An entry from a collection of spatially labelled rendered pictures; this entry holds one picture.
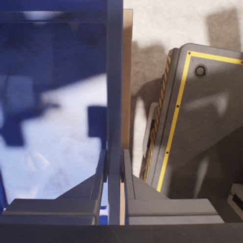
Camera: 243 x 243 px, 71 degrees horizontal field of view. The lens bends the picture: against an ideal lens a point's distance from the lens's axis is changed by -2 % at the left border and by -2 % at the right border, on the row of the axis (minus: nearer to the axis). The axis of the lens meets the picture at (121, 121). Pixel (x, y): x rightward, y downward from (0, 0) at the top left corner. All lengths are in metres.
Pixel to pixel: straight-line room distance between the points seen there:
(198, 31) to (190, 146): 0.55
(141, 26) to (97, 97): 0.68
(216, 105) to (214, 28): 0.46
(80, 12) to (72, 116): 0.13
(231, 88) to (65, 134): 0.53
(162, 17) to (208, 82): 0.43
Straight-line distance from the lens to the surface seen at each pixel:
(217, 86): 0.62
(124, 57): 0.39
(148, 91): 0.87
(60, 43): 0.25
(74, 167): 0.27
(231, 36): 1.02
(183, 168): 0.66
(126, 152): 0.15
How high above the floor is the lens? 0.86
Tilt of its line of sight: 75 degrees down
